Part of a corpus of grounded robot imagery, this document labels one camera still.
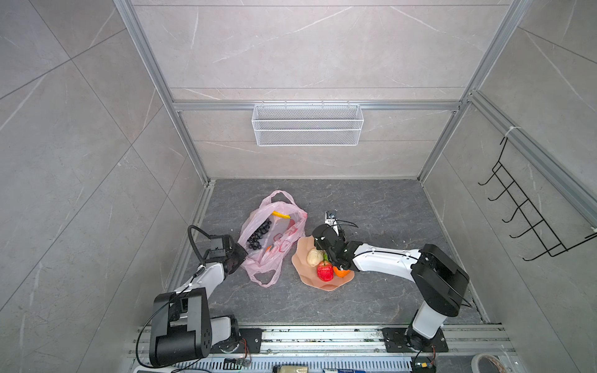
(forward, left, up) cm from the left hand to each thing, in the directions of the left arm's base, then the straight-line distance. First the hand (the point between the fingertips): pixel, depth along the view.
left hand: (243, 247), depth 92 cm
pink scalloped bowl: (-12, -26, 0) cm, 28 cm away
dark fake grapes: (+4, -4, -1) cm, 6 cm away
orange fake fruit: (-14, -37, +4) cm, 40 cm away
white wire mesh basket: (+45, -28, +27) cm, 59 cm away
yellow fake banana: (+15, -15, +1) cm, 21 cm away
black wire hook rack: (-12, -88, +32) cm, 95 cm away
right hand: (+4, -33, +6) cm, 33 cm away
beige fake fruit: (-7, -28, +3) cm, 29 cm away
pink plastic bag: (+9, -10, -3) cm, 14 cm away
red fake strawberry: (-13, -32, +4) cm, 34 cm away
